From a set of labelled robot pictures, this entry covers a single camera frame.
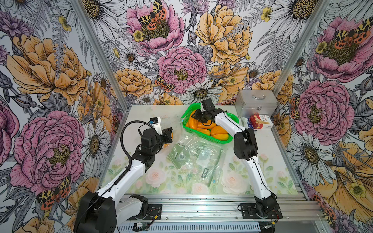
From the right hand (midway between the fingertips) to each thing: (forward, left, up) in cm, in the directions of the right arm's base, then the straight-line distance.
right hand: (193, 119), depth 104 cm
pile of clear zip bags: (-28, -5, -8) cm, 29 cm away
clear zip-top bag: (-15, +9, -7) cm, 18 cm away
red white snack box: (0, -50, -5) cm, 50 cm away
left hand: (-20, +12, +12) cm, 26 cm away
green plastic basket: (+11, +3, 0) cm, 11 cm away
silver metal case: (+10, -50, +6) cm, 51 cm away
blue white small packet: (0, -39, -6) cm, 39 cm away
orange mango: (-30, +14, +15) cm, 36 cm away
